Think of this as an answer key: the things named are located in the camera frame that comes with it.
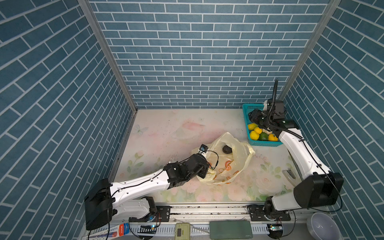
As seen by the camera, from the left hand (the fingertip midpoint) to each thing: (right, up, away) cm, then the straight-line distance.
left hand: (208, 164), depth 77 cm
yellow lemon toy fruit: (+32, +13, +22) cm, 41 cm away
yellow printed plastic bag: (+14, 0, +17) cm, 22 cm away
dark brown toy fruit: (+13, +4, +17) cm, 22 cm away
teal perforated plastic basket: (+33, +33, +36) cm, 58 cm away
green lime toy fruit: (+38, +12, +21) cm, 45 cm away
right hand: (+24, +27, +6) cm, 37 cm away
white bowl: (+55, -28, -6) cm, 62 cm away
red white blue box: (-46, -29, -9) cm, 55 cm away
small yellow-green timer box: (-12, -29, -9) cm, 32 cm away
